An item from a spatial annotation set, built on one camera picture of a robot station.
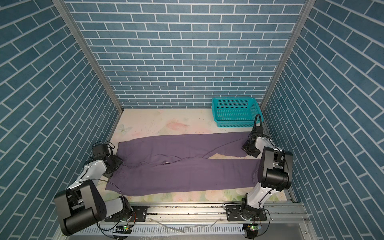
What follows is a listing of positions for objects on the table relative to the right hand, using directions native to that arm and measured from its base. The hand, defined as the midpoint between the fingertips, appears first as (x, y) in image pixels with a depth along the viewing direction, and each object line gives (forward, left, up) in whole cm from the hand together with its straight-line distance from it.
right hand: (246, 148), depth 96 cm
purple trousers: (-13, +44, 0) cm, 46 cm away
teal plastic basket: (+34, +4, -1) cm, 35 cm away
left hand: (-17, +78, +3) cm, 80 cm away
